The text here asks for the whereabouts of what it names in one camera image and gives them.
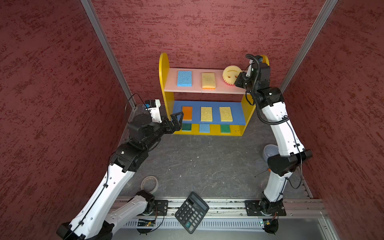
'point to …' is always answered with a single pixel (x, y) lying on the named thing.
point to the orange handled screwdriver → (268, 170)
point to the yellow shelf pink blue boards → (200, 101)
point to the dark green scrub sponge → (186, 127)
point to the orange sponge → (187, 111)
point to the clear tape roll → (149, 184)
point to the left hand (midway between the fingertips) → (175, 118)
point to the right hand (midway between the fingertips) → (238, 77)
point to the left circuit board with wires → (144, 222)
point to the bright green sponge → (225, 128)
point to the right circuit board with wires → (271, 226)
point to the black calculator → (191, 212)
